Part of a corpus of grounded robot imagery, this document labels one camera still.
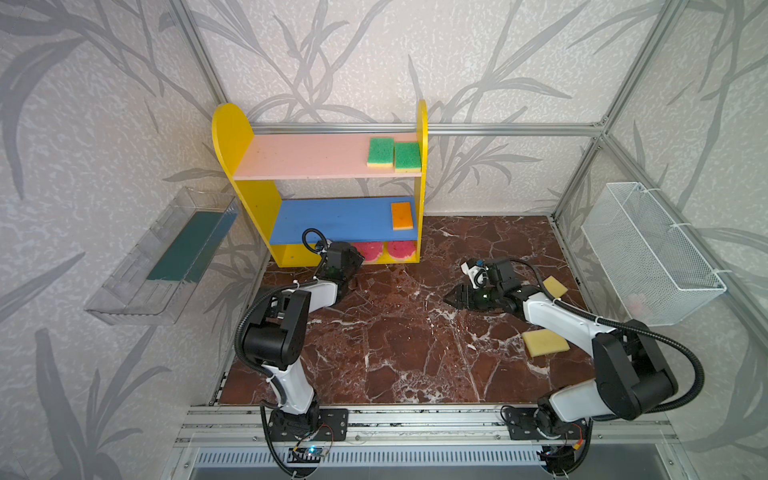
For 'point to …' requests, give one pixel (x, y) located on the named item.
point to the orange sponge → (401, 216)
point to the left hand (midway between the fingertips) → (364, 241)
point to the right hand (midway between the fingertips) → (451, 290)
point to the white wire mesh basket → (655, 267)
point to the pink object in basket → (638, 306)
